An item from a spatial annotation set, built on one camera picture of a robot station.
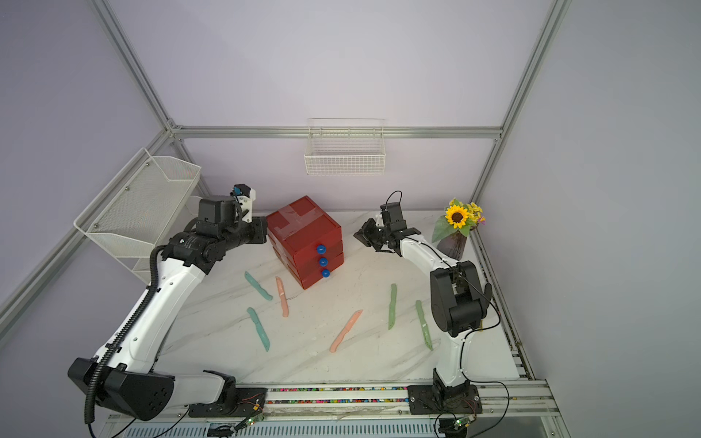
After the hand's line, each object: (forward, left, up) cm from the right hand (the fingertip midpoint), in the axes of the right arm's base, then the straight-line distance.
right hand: (354, 236), depth 93 cm
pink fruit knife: (-25, +2, -15) cm, 30 cm away
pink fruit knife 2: (-15, +26, -15) cm, 34 cm away
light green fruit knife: (-19, -13, -15) cm, 27 cm away
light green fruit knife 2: (-21, -22, -15) cm, 34 cm away
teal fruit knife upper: (-10, +37, -15) cm, 41 cm away
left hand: (-9, +25, +16) cm, 31 cm away
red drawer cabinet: (-7, +15, +8) cm, 18 cm away
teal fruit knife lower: (-25, +32, -15) cm, 44 cm away
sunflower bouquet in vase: (-5, -31, +8) cm, 32 cm away
